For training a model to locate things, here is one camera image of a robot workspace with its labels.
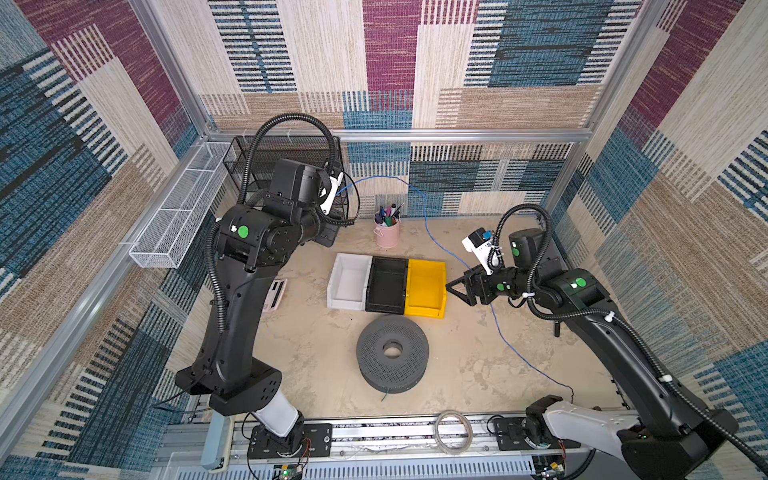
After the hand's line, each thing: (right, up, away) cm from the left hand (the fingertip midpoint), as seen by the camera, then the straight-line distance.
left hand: (326, 208), depth 62 cm
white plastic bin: (-1, -20, +40) cm, 45 cm away
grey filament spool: (+14, -43, +20) cm, 49 cm away
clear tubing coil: (+25, -54, +12) cm, 61 cm away
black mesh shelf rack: (-13, +25, +39) cm, 48 cm away
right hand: (+29, -17, +8) cm, 34 cm away
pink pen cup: (+12, +1, +44) cm, 45 cm away
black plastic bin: (+12, -20, +40) cm, 47 cm away
